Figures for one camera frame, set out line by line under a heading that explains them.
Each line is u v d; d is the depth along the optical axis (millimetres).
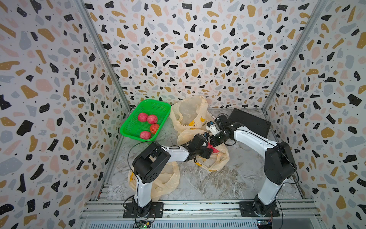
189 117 1170
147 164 506
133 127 1063
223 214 731
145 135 952
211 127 835
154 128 1003
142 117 1063
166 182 785
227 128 674
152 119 1061
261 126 1076
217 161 876
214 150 860
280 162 480
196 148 747
